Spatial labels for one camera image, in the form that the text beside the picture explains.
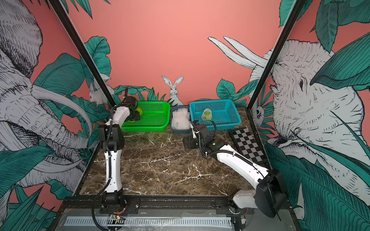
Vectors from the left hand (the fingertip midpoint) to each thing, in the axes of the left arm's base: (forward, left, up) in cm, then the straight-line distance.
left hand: (133, 115), depth 108 cm
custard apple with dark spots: (-4, -56, +1) cm, 57 cm away
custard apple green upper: (+3, -5, +3) cm, 7 cm away
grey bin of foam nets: (-5, -37, -1) cm, 37 cm away
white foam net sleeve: (0, -56, +4) cm, 56 cm away
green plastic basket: (+2, -16, -5) cm, 17 cm away
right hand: (-30, -41, +13) cm, 52 cm away
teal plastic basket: (+4, -73, -5) cm, 73 cm away
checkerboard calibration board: (-28, -82, -3) cm, 87 cm away
